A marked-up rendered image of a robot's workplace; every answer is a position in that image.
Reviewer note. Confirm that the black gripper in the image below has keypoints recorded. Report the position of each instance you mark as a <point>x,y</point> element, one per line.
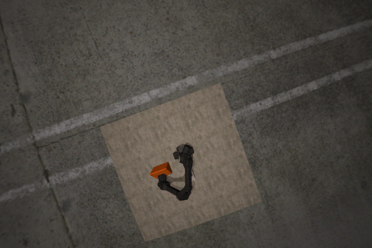
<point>176,155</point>

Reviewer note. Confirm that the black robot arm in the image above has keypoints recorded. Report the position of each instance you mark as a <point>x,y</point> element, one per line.
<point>187,161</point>

